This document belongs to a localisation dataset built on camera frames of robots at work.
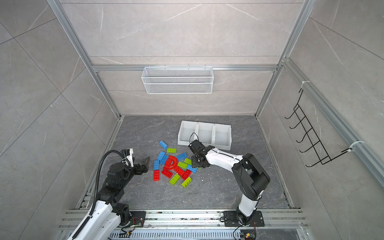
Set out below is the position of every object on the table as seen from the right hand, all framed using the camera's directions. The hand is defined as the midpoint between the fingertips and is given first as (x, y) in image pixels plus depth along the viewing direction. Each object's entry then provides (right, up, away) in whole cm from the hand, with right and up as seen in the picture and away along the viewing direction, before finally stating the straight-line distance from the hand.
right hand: (197, 162), depth 92 cm
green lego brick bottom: (-14, -9, -7) cm, 17 cm away
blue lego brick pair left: (-24, +3, +3) cm, 24 cm away
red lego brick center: (-11, -4, -4) cm, 13 cm away
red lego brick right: (-7, -7, -4) cm, 10 cm away
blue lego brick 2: (-26, -1, -1) cm, 26 cm away
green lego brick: (-17, +7, +6) cm, 20 cm away
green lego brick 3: (-6, 0, +1) cm, 6 cm away
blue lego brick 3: (-10, +2, +3) cm, 11 cm away
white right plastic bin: (+18, +15, +15) cm, 28 cm away
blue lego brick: (-23, +10, +7) cm, 26 cm away
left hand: (-31, +7, -12) cm, 34 cm away
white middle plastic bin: (+6, +19, +16) cm, 25 cm away
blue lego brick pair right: (-21, +1, +1) cm, 21 cm away
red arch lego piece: (-17, -1, +1) cm, 17 cm away
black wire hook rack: (+54, +10, -28) cm, 62 cm away
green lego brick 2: (-9, -2, 0) cm, 10 cm away
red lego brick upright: (-25, -7, -5) cm, 26 cm away
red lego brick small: (-18, -6, -4) cm, 20 cm away
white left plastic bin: (-7, +18, +17) cm, 26 cm away
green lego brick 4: (-6, -9, -8) cm, 14 cm away
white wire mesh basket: (-13, +55, +9) cm, 57 cm away
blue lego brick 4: (-5, -3, -2) cm, 6 cm away
